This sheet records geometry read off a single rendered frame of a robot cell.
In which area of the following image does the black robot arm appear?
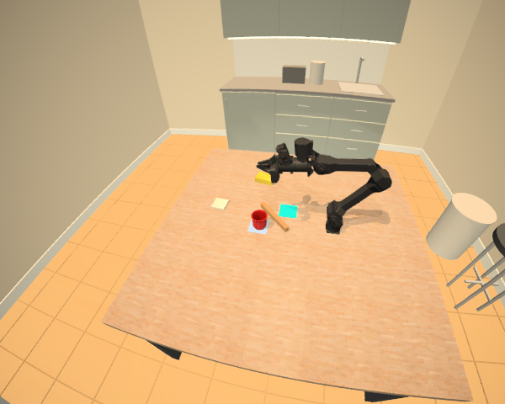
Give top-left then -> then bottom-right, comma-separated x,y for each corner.
276,137 -> 392,235

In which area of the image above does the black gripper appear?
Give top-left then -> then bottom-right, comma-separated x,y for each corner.
256,154 -> 295,183

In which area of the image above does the tan wooden bar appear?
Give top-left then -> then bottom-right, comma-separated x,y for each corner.
261,202 -> 290,233

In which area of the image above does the red cup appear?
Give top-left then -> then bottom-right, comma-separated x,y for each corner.
251,210 -> 268,230

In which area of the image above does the yellow rectangular block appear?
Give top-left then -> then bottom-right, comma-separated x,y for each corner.
255,172 -> 274,186

